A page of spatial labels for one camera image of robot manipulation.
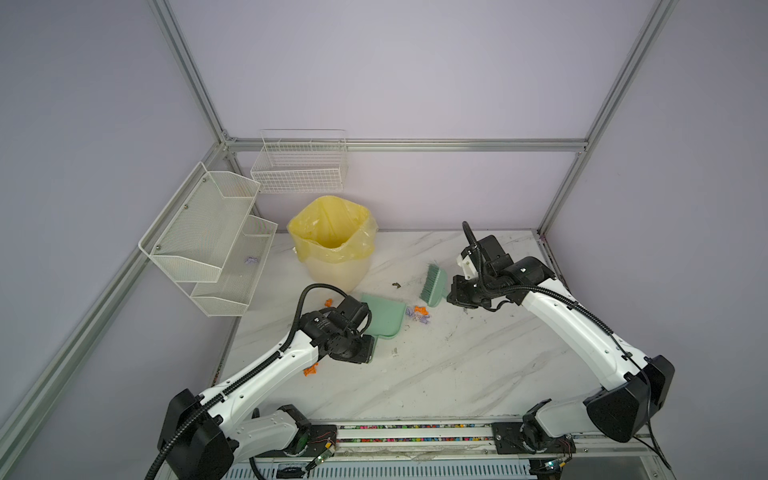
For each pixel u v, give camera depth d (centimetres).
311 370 85
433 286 85
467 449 73
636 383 40
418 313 96
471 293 66
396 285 104
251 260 93
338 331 56
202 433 38
